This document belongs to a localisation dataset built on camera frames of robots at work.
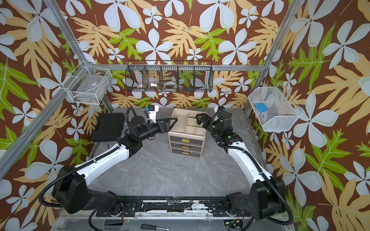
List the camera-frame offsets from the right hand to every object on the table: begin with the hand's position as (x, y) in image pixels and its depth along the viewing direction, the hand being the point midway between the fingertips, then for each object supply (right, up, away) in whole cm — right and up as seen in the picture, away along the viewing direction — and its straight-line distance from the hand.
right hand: (199, 118), depth 80 cm
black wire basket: (-34, +29, +17) cm, 48 cm away
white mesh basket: (+45, +5, +4) cm, 45 cm away
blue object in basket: (+38, +7, +6) cm, 39 cm away
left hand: (-14, 0, -8) cm, 16 cm away
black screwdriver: (-24, -54, -11) cm, 60 cm away
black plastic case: (-62, -6, +20) cm, 65 cm away
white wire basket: (-67, +21, +6) cm, 70 cm away
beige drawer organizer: (-7, -9, -5) cm, 13 cm away
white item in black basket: (-30, +24, +18) cm, 43 cm away
